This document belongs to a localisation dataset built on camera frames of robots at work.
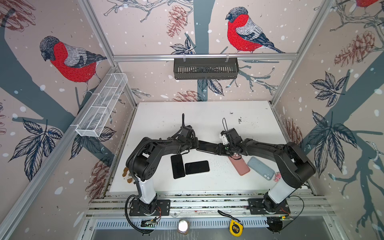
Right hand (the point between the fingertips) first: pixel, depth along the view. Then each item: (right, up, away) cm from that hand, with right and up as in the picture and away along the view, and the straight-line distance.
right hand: (215, 152), depth 92 cm
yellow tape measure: (+6, -28, -25) cm, 38 cm away
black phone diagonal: (-5, +5, -8) cm, 11 cm away
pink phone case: (+14, -6, -4) cm, 16 cm away
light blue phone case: (+26, -8, -4) cm, 28 cm away
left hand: (-10, +4, +3) cm, 11 cm away
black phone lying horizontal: (-12, -8, -4) cm, 15 cm away
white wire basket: (-62, +29, -12) cm, 70 cm away
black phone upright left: (-23, -7, -4) cm, 25 cm away
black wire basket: (-5, +57, +12) cm, 58 cm away
